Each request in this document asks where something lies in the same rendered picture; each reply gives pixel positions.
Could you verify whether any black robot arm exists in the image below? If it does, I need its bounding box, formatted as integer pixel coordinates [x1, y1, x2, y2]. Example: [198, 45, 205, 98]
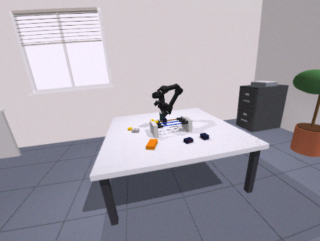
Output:
[152, 84, 183, 117]

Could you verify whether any orange rectangular block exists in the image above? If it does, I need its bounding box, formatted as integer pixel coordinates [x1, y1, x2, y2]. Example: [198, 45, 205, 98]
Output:
[146, 139, 158, 150]

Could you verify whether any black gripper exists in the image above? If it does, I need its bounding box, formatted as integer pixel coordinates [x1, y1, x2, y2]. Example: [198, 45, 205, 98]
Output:
[158, 98, 168, 113]

